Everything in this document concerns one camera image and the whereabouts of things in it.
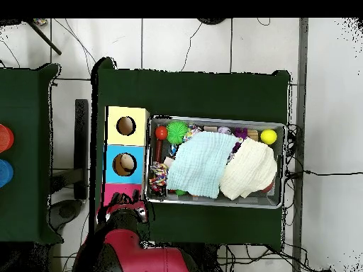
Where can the wooden box with three holes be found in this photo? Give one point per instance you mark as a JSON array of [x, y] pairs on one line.
[[112, 133]]

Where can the dark green tablecloth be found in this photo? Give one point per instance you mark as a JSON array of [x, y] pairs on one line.
[[198, 93]]

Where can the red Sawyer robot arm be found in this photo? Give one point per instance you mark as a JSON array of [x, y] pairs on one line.
[[147, 260]]

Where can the red round plastic stack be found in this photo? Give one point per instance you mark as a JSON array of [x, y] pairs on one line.
[[5, 138]]

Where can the blue round plastic stack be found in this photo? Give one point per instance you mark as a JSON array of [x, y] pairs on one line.
[[5, 173]]

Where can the light blue waffle cloth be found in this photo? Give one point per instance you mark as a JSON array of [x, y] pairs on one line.
[[198, 164]]

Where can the shallow silver mesh bin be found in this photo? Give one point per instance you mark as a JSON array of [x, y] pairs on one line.
[[255, 199]]

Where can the yellow ball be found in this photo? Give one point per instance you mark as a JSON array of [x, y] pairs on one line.
[[268, 136]]

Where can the white baseball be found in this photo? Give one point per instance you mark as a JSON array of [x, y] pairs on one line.
[[224, 130]]

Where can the dark grey rounded base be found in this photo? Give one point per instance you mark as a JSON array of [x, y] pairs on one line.
[[66, 211]]

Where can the purple monster plush toy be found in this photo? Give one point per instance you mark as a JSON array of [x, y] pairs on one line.
[[241, 132]]

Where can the black tripod leg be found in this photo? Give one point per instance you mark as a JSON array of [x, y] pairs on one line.
[[45, 39]]

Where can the red ball-headed stick toy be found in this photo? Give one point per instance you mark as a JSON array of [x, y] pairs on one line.
[[161, 132]]

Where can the black round object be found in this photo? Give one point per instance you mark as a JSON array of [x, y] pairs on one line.
[[211, 20]]

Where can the black upright panel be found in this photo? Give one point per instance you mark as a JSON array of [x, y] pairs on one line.
[[81, 141]]

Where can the cream waffle cloth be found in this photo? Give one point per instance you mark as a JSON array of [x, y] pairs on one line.
[[249, 167]]

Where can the dark green side-table cloth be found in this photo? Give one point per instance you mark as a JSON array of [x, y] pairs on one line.
[[25, 113]]

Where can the green spiky rubber ball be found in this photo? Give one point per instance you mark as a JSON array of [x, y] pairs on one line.
[[176, 132]]

